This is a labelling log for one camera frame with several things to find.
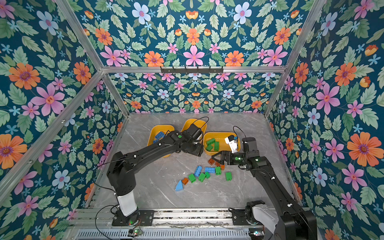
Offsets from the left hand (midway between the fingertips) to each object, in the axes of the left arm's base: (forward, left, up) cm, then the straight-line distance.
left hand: (201, 148), depth 82 cm
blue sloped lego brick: (-16, +13, -14) cm, 25 cm away
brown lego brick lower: (-13, +10, -14) cm, 21 cm away
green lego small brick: (-11, 0, -14) cm, 18 cm away
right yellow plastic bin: (+16, -13, -12) cm, 24 cm away
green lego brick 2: (+8, -5, -14) cm, 17 cm away
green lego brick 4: (-8, -9, -14) cm, 19 cm away
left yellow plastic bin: (+23, +31, -14) cm, 40 cm away
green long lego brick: (+9, -11, -14) cm, 19 cm away
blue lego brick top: (+16, +32, -15) cm, 39 cm away
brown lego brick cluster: (-1, -6, -15) cm, 16 cm away
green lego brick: (+13, -8, -14) cm, 21 cm away
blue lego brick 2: (-8, +3, -12) cm, 15 cm away
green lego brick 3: (-12, -15, -14) cm, 24 cm away
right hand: (-7, -8, +2) cm, 11 cm away
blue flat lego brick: (-7, -5, -14) cm, 16 cm away
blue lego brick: (+21, +28, -14) cm, 37 cm away
